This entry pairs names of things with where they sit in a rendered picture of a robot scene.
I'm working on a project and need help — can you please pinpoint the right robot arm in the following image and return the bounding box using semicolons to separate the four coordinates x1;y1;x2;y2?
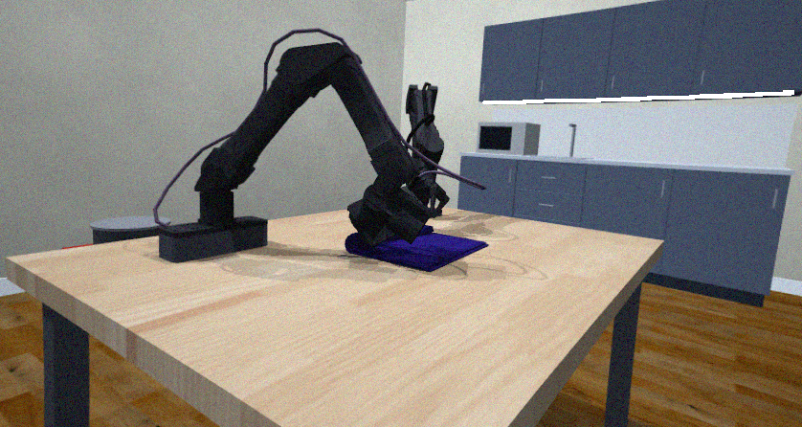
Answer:
158;42;432;244

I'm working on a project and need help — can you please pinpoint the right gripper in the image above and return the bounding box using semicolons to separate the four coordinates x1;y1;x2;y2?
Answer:
347;187;418;248

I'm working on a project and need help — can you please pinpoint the dark blue towel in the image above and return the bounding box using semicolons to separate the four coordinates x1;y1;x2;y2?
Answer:
345;225;489;272

